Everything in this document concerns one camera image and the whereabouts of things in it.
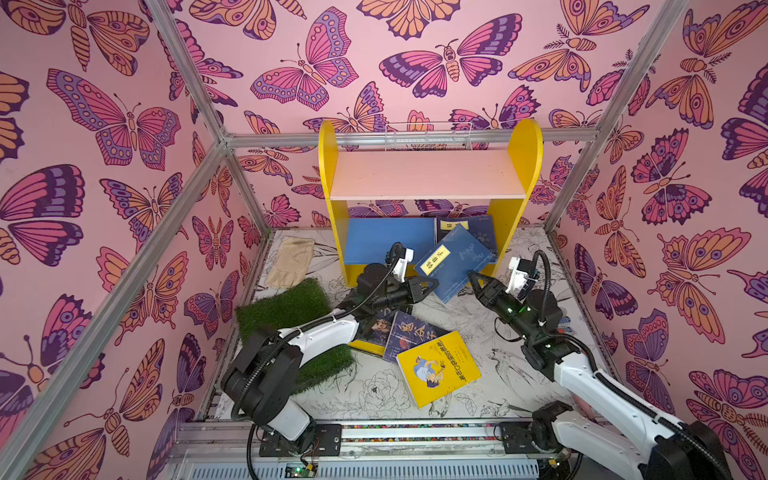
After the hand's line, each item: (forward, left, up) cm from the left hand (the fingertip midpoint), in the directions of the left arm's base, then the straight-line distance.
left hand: (442, 283), depth 75 cm
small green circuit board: (-37, +36, -26) cm, 57 cm away
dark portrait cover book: (-3, +18, -20) cm, 27 cm away
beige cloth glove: (+26, +50, -23) cm, 61 cm away
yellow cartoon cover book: (-14, 0, -21) cm, 25 cm away
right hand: (+2, -7, +3) cm, 8 cm away
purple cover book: (-5, +8, -18) cm, 21 cm away
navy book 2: (+6, -3, +2) cm, 7 cm away
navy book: (+25, -15, -5) cm, 30 cm away
